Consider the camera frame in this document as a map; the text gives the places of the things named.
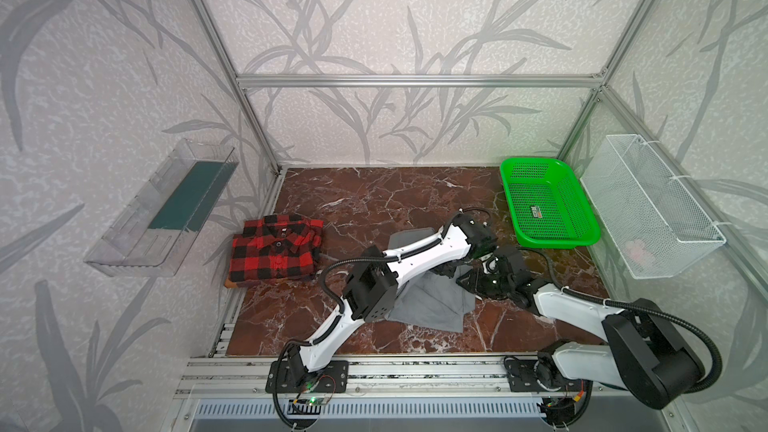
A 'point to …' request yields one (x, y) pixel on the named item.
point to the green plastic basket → (548, 207)
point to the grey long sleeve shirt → (429, 299)
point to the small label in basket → (536, 211)
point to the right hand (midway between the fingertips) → (458, 272)
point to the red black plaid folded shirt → (274, 248)
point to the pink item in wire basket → (636, 250)
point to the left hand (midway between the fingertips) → (431, 262)
